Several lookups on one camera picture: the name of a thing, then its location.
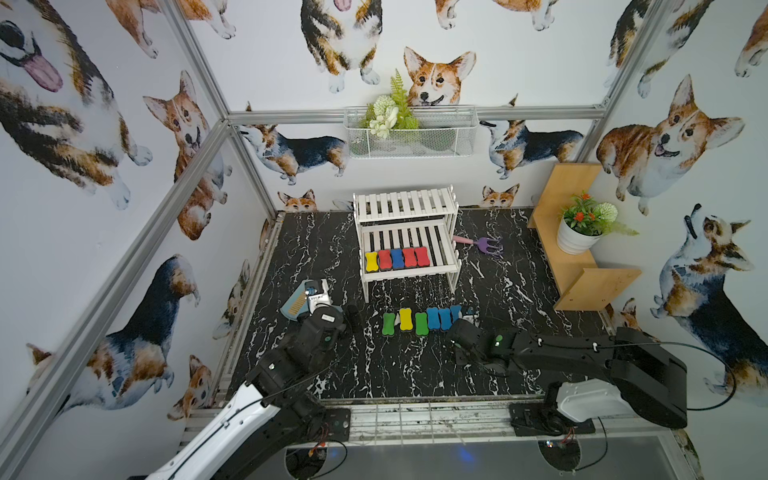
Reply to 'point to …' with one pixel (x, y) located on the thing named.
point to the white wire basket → (443, 132)
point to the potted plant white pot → (584, 223)
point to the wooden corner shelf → (577, 283)
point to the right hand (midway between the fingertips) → (460, 341)
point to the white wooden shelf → (406, 233)
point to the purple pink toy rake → (484, 243)
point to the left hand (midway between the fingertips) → (343, 298)
